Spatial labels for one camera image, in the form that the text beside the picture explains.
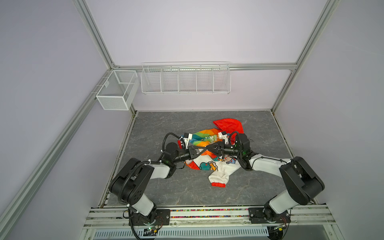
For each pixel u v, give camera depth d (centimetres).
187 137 79
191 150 74
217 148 76
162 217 74
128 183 42
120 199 43
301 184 45
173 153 69
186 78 99
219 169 88
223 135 82
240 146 67
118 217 75
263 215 73
